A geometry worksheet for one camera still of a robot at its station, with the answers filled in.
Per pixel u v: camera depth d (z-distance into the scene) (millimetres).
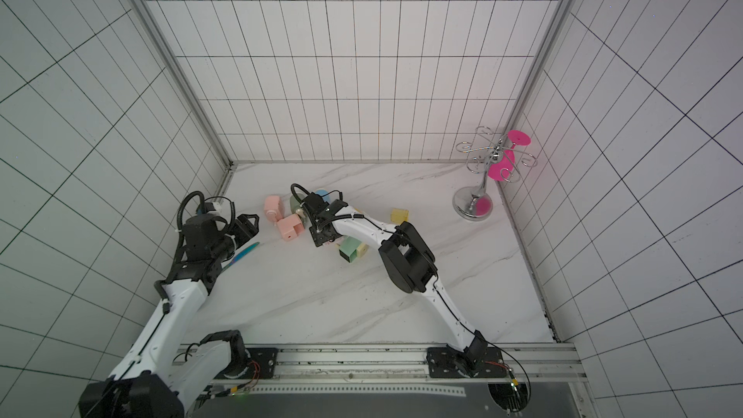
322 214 722
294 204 971
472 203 1051
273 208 971
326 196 855
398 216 1004
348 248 899
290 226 955
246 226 731
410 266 566
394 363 745
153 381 405
